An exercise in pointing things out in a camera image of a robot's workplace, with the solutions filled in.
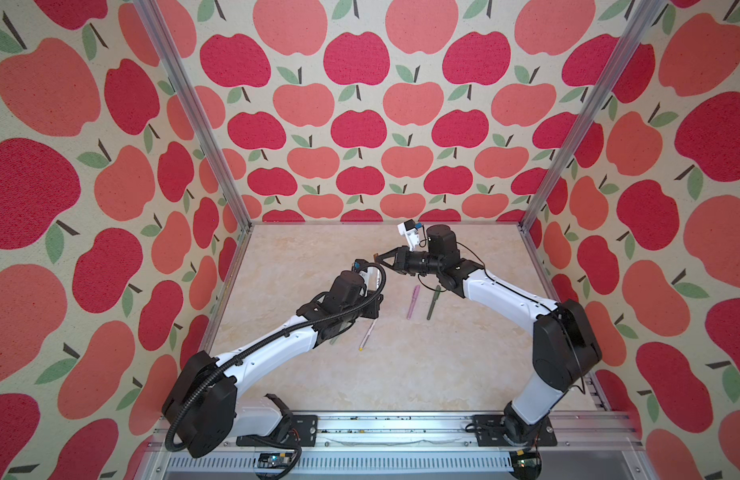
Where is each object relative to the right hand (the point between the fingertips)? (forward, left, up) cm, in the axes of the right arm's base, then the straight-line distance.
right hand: (382, 257), depth 81 cm
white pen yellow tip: (-9, +2, -23) cm, 25 cm away
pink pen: (+3, -11, -23) cm, 26 cm away
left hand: (-9, -2, -7) cm, 11 cm away
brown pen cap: (+1, +2, 0) cm, 2 cm away
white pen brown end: (-13, 0, +9) cm, 16 cm away
